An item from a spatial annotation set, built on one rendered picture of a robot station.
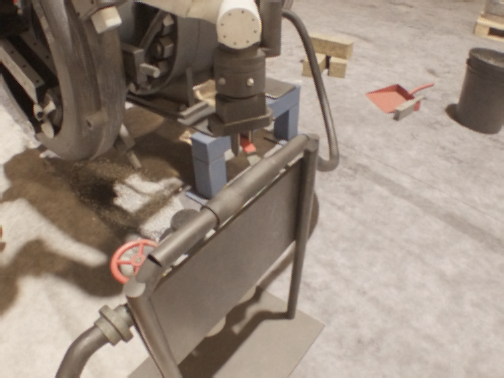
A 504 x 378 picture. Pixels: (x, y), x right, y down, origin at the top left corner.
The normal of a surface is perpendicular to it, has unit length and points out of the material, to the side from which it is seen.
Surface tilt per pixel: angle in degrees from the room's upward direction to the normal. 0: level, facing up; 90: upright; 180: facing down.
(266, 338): 0
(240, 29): 90
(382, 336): 0
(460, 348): 0
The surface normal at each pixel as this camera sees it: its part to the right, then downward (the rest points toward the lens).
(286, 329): -0.01, -0.77
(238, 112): 0.41, 0.58
